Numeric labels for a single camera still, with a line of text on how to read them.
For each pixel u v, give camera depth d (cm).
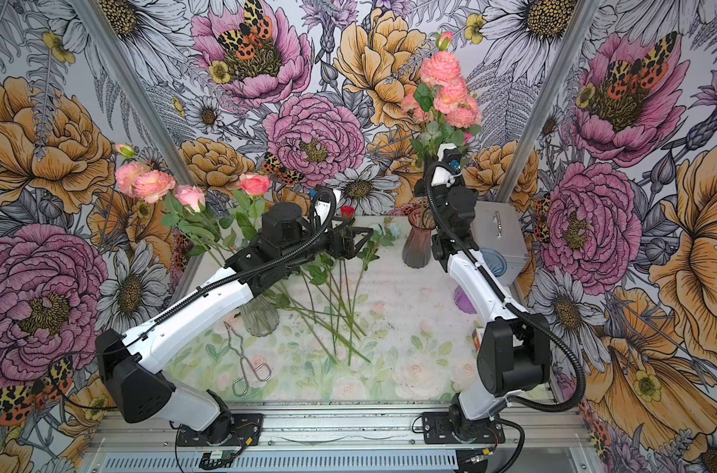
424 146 87
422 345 89
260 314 85
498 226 94
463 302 97
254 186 71
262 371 84
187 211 66
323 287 101
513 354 44
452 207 57
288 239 55
